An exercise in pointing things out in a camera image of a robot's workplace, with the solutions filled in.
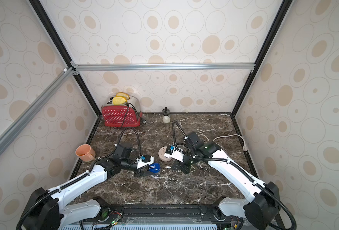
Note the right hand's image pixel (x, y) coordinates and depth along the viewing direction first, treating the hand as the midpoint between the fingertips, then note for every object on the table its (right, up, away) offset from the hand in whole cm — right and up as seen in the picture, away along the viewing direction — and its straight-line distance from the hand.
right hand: (173, 169), depth 72 cm
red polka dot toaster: (-38, +29, +31) cm, 57 cm away
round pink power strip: (-8, +4, +22) cm, 24 cm away
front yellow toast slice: (-39, +40, +30) cm, 64 cm away
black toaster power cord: (-23, +26, +41) cm, 54 cm away
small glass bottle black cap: (-5, +30, +37) cm, 48 cm away
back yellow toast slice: (-38, +46, +34) cm, 69 cm away
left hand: (-9, 0, +3) cm, 10 cm away
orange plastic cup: (-57, +5, +20) cm, 60 cm away
